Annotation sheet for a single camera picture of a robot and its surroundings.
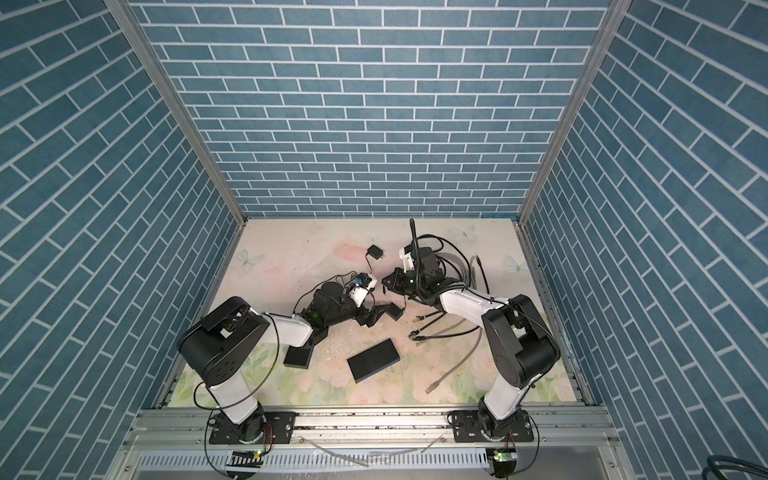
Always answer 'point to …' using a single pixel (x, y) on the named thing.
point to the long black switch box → (298, 356)
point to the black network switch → (373, 360)
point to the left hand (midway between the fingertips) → (381, 298)
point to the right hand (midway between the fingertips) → (379, 277)
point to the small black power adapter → (394, 311)
